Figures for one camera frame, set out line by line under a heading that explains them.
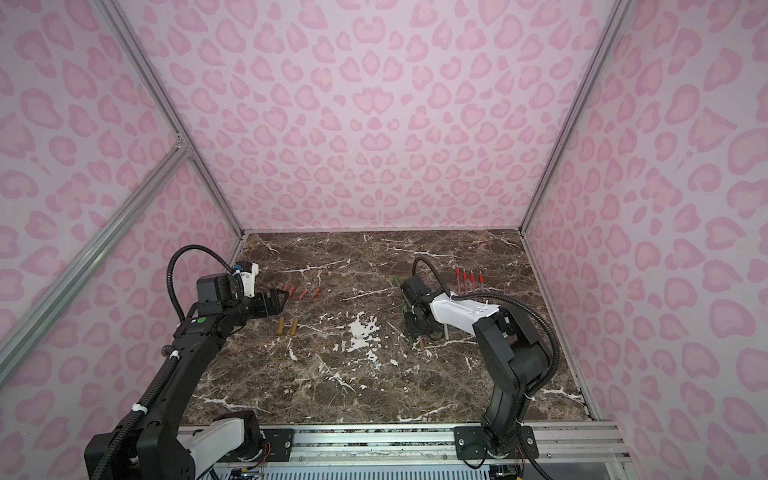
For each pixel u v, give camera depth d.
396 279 1.04
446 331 0.92
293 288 1.03
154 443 0.38
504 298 0.48
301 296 1.01
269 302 0.73
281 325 0.95
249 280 0.73
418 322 0.82
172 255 0.60
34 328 0.53
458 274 1.07
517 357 0.47
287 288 1.04
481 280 1.04
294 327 0.94
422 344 0.90
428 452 0.72
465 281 1.04
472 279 1.05
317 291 1.03
